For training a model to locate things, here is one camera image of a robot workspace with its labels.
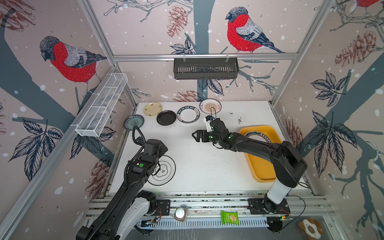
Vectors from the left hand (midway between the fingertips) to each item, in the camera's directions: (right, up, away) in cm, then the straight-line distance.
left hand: (157, 147), depth 80 cm
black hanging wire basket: (+26, +51, +26) cm, 63 cm away
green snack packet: (+37, -32, -10) cm, 50 cm away
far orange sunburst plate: (+30, +26, +41) cm, 57 cm away
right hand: (+22, +5, +7) cm, 23 cm away
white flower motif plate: (+2, -16, +5) cm, 17 cm away
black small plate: (-2, +16, +32) cm, 36 cm away
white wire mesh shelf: (-29, +18, -6) cm, 35 cm away
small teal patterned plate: (-24, +14, +31) cm, 41 cm away
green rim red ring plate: (+63, +4, +18) cm, 66 cm away
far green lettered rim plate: (+15, +18, +35) cm, 42 cm away
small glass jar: (+14, -26, -15) cm, 34 cm away
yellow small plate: (-14, +23, +38) cm, 47 cm away
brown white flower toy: (+73, -33, -14) cm, 82 cm away
